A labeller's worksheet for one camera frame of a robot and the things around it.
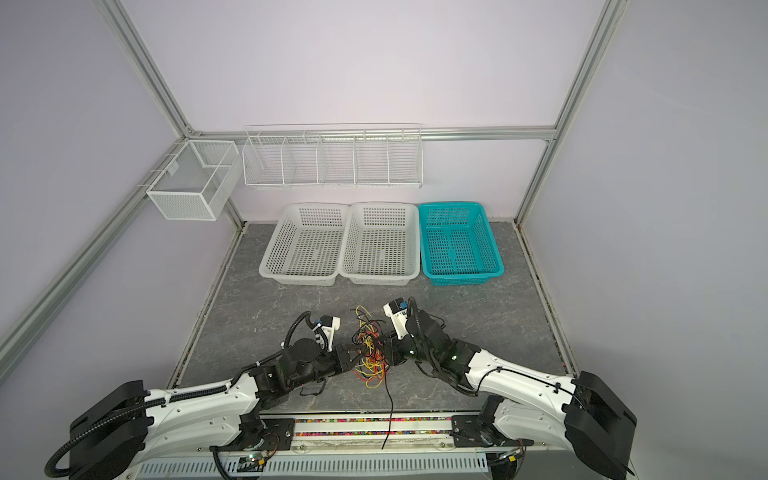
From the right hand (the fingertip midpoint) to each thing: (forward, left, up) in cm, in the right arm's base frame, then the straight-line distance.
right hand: (375, 343), depth 76 cm
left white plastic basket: (+42, +29, -11) cm, 52 cm away
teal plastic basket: (+42, -29, -12) cm, 52 cm away
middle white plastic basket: (+43, +1, -10) cm, 44 cm away
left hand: (-3, +2, -2) cm, 4 cm away
